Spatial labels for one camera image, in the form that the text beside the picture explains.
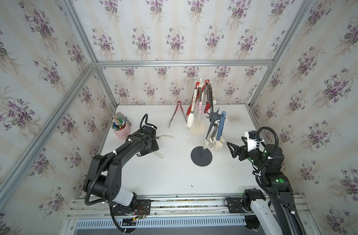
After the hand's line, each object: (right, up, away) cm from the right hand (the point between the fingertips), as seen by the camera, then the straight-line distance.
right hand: (239, 140), depth 72 cm
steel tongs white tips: (-41, -2, +27) cm, 49 cm away
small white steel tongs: (-10, +21, +12) cm, 26 cm away
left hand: (-47, -8, +17) cm, 51 cm away
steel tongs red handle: (-25, +16, +8) cm, 30 cm away
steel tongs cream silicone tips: (-15, +1, -2) cm, 15 cm away
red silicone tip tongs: (-14, +17, +13) cm, 26 cm away
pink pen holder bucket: (-67, +1, +20) cm, 70 cm away
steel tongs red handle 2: (-35, +13, +39) cm, 55 cm away
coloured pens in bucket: (-70, +7, +23) cm, 74 cm away
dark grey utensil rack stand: (-16, -13, +18) cm, 27 cm away
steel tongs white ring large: (-24, +12, +8) cm, 28 cm away
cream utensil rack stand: (-16, +4, +33) cm, 37 cm away
